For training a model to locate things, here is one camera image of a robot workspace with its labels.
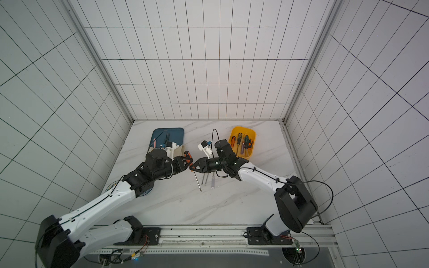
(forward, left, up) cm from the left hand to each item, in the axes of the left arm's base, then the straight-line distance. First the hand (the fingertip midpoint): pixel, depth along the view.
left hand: (189, 164), depth 76 cm
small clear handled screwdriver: (-2, -11, -19) cm, 22 cm away
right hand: (-4, +1, 0) cm, 4 cm away
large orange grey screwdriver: (+4, +1, +3) cm, 5 cm away
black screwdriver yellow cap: (+1, -7, -19) cm, 20 cm away
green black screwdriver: (+24, -32, -16) cm, 43 cm away
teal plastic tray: (+33, +26, -20) cm, 46 cm away
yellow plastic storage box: (+34, -32, -16) cm, 49 cm away
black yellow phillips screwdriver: (+1, -5, -19) cm, 19 cm away
